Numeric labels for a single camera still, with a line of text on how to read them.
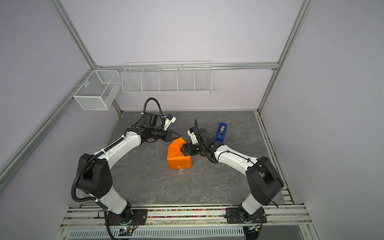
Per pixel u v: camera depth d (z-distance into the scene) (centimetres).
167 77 97
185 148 76
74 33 77
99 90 99
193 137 79
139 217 73
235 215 74
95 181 45
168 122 77
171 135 79
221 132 102
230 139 104
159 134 75
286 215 76
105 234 70
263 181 44
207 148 65
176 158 81
